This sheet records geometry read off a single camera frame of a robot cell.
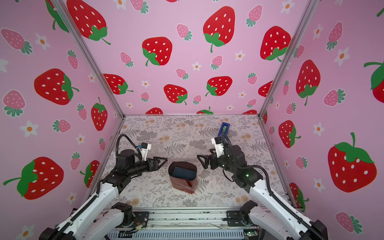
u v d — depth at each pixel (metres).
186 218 0.76
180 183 0.74
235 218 0.74
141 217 0.75
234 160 0.53
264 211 0.60
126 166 0.61
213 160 0.64
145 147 0.73
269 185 0.49
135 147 0.71
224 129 1.04
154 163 0.70
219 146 0.65
